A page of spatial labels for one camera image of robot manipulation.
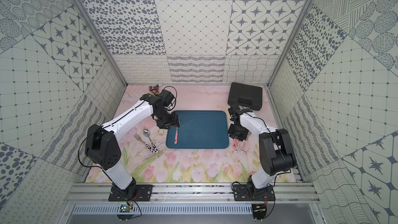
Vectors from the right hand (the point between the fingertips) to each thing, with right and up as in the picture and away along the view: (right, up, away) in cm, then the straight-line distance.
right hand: (236, 139), depth 88 cm
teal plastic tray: (-21, +4, +7) cm, 23 cm away
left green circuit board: (-56, -28, -17) cm, 65 cm away
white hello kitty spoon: (0, -6, 0) cm, 6 cm away
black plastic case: (+10, +25, +16) cm, 32 cm away
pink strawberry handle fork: (-36, 0, +3) cm, 36 cm away
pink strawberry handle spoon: (0, -2, +2) cm, 3 cm away
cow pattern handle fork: (-59, 0, +3) cm, 59 cm away
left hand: (-34, +10, -4) cm, 36 cm away
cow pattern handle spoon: (-54, +2, +5) cm, 54 cm away
